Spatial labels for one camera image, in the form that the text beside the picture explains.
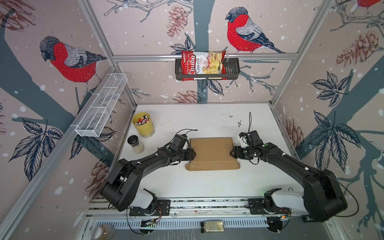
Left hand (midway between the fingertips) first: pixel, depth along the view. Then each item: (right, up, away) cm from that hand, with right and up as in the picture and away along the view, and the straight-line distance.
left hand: (192, 155), depth 87 cm
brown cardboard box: (+12, 0, +1) cm, 12 cm away
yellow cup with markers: (-33, +20, +8) cm, 39 cm away
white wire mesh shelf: (-48, +20, -16) cm, 55 cm away
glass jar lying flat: (+9, -26, -21) cm, 35 cm away
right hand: (+24, 0, 0) cm, 24 cm away
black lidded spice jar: (-35, +8, 0) cm, 36 cm away
